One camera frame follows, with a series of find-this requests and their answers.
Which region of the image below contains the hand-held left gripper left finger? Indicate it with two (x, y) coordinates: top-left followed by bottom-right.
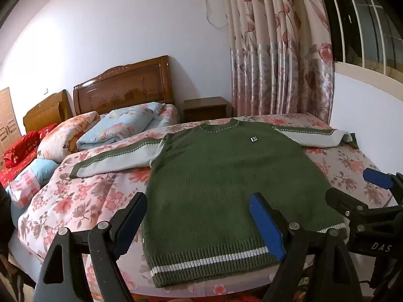
(33, 191), (148, 302)

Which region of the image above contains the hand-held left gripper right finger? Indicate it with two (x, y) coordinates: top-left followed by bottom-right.
(248, 192), (366, 302)

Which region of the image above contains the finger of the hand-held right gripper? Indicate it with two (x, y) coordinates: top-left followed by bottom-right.
(362, 168), (403, 193)
(325, 187), (403, 224)

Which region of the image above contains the green knitted sweater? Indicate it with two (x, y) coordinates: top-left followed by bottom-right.
(69, 117), (359, 289)

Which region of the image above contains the pink floral bed sheet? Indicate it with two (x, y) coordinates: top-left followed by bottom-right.
(17, 112), (394, 299)

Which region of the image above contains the red patterned rug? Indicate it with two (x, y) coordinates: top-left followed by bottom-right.
(130, 291), (268, 302)

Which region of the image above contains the light blue floral pillow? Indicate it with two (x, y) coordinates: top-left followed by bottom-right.
(76, 101), (167, 151)

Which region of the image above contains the pink checked cloth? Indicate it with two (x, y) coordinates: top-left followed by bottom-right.
(8, 168), (43, 208)

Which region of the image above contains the orange floral quilt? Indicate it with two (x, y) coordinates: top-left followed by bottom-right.
(36, 111), (101, 163)

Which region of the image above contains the person's dark clothing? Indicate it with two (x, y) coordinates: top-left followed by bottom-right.
(0, 181), (19, 258)

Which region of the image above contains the wooden nightstand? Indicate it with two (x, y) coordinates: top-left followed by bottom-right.
(183, 96), (233, 123)

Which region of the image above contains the red blanket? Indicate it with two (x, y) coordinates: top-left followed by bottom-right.
(0, 123), (59, 189)

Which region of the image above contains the large carved wooden headboard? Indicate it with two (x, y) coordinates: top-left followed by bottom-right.
(73, 55), (175, 117)

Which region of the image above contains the small wooden headboard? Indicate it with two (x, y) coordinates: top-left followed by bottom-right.
(23, 89), (74, 133)

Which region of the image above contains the barred window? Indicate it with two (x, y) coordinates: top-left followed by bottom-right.
(315, 0), (403, 84)

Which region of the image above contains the pink floral curtain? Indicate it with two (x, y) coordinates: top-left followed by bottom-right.
(219, 0), (335, 125)

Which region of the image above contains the wooden wardrobe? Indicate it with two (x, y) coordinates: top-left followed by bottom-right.
(0, 86), (22, 164)

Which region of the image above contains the air conditioner cable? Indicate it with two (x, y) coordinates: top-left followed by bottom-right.
(203, 0), (229, 29)

